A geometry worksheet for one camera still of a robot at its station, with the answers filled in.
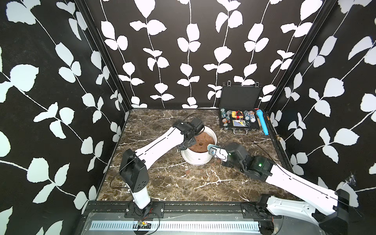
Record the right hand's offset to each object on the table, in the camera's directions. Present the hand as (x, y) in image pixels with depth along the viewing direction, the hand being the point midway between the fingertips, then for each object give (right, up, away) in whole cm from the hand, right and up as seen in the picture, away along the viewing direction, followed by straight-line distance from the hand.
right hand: (221, 145), depth 75 cm
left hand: (-17, +1, +7) cm, 18 cm away
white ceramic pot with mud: (-12, -5, +4) cm, 14 cm away
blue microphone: (+38, +20, +39) cm, 58 cm away
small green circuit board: (-39, -38, -5) cm, 55 cm away
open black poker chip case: (+22, +25, +42) cm, 54 cm away
